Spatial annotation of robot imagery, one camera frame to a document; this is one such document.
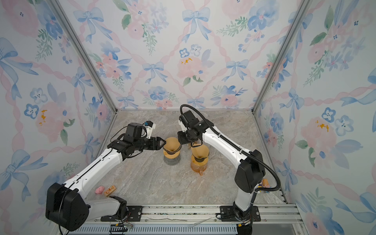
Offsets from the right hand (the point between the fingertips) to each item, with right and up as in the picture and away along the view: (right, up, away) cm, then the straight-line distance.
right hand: (180, 138), depth 82 cm
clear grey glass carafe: (-5, -14, +6) cm, 16 cm away
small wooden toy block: (-38, -28, -2) cm, 48 cm away
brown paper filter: (-4, -3, 0) cm, 5 cm away
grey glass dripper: (-5, -9, +3) cm, 11 cm away
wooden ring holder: (+12, -14, 0) cm, 18 cm away
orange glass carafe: (+11, -20, +8) cm, 24 cm away
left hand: (-10, -1, -2) cm, 10 cm away
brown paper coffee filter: (+12, -7, 0) cm, 14 cm away
